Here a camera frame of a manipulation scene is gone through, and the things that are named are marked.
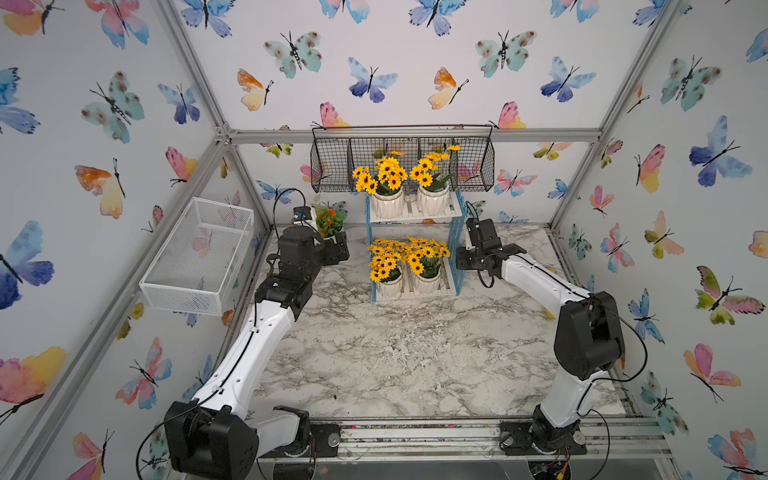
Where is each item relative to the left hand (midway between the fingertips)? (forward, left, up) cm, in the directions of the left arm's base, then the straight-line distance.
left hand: (330, 233), depth 77 cm
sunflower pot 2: (+2, -25, -14) cm, 29 cm away
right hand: (+6, -38, -16) cm, 41 cm away
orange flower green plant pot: (+19, +5, -13) cm, 23 cm away
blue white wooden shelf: (+31, -36, -31) cm, 57 cm away
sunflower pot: (-2, -13, -12) cm, 18 cm away
